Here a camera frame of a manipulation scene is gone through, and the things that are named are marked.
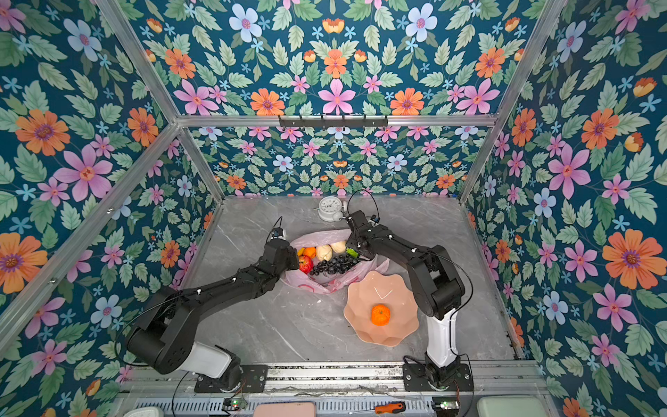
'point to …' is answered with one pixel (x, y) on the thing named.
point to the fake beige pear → (324, 253)
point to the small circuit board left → (234, 404)
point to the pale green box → (511, 406)
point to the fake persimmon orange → (379, 314)
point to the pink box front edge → (285, 409)
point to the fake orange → (310, 251)
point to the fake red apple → (306, 263)
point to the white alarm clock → (330, 208)
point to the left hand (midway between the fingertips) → (296, 245)
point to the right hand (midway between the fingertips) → (356, 242)
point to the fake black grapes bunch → (337, 264)
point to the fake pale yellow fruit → (339, 247)
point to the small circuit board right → (452, 405)
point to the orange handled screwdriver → (391, 407)
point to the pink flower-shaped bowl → (391, 290)
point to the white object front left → (145, 412)
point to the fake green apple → (352, 251)
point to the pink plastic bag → (327, 283)
